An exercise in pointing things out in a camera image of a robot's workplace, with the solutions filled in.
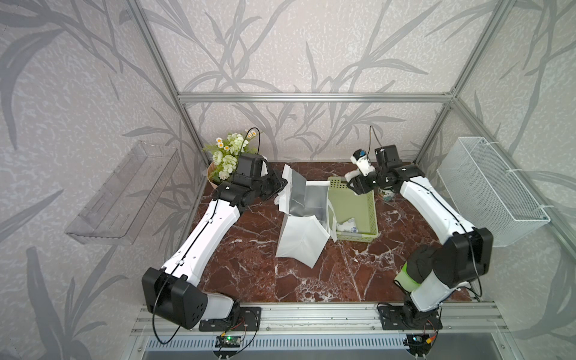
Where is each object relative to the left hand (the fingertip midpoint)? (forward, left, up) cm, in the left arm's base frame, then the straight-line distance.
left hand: (290, 181), depth 75 cm
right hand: (+7, -24, -8) cm, 27 cm away
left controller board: (-42, +19, -30) cm, 55 cm away
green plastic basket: (-3, -20, -10) cm, 23 cm away
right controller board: (-42, -43, -33) cm, 69 cm away
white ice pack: (-4, -24, -25) cm, 34 cm away
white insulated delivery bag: (-13, -6, -4) cm, 15 cm away
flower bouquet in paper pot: (+14, +25, -1) cm, 29 cm away
